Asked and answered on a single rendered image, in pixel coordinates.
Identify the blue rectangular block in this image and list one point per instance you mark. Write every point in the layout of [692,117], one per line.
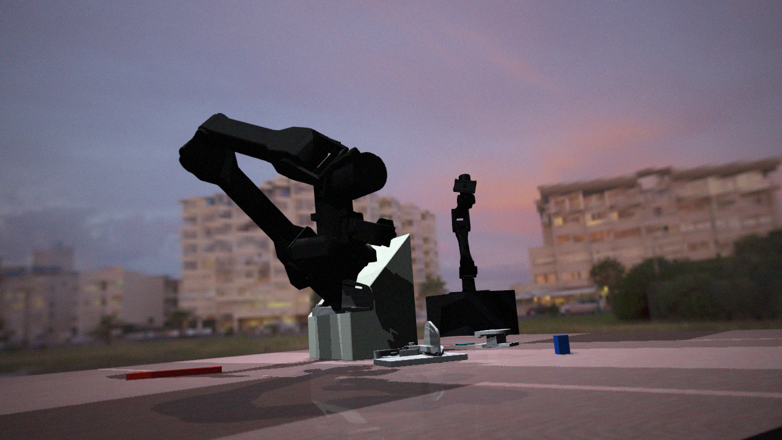
[561,344]

